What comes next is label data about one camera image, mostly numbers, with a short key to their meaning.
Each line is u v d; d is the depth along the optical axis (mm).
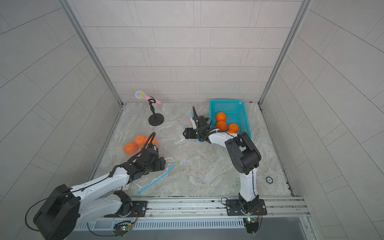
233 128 963
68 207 389
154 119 1053
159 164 752
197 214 708
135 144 898
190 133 827
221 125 963
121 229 654
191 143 936
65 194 417
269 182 793
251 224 692
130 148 864
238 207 708
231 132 580
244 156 507
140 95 849
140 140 908
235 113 1097
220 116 1024
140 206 718
